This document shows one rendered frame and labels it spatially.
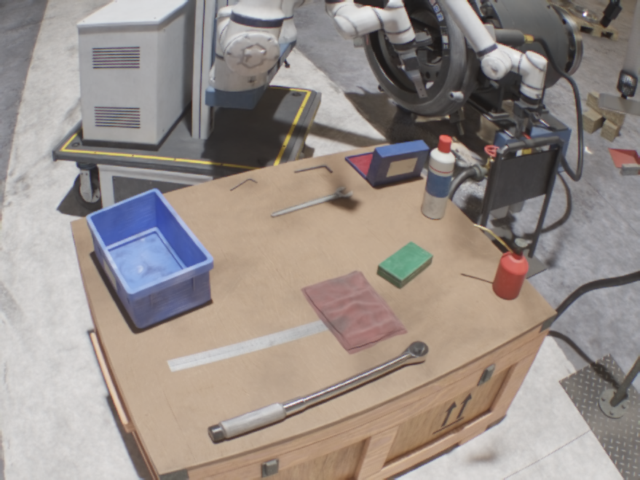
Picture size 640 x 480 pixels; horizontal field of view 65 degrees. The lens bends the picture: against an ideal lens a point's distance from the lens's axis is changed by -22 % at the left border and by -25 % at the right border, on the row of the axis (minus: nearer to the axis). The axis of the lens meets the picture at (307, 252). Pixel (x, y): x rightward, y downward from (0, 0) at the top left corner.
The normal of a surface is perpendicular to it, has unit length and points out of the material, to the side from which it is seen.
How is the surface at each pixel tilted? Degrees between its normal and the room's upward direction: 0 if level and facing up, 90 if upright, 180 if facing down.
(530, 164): 90
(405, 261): 0
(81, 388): 0
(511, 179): 90
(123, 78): 90
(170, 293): 90
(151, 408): 0
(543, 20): 46
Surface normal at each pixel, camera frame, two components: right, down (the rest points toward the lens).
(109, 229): 0.57, 0.55
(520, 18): 0.37, -0.11
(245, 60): 0.15, 0.71
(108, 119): -0.18, 0.62
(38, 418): 0.07, -0.77
